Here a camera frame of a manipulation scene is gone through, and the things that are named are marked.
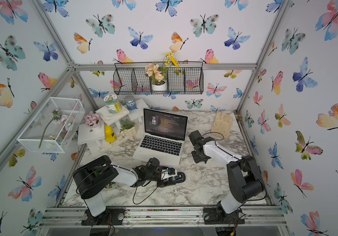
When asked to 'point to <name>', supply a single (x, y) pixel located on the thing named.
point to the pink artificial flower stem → (56, 115)
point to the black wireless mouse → (180, 178)
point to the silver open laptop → (164, 135)
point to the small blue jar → (130, 103)
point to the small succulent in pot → (128, 127)
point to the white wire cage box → (49, 130)
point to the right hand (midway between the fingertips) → (203, 155)
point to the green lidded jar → (113, 105)
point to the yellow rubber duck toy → (109, 135)
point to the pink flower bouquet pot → (92, 120)
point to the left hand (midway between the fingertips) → (175, 176)
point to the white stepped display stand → (87, 136)
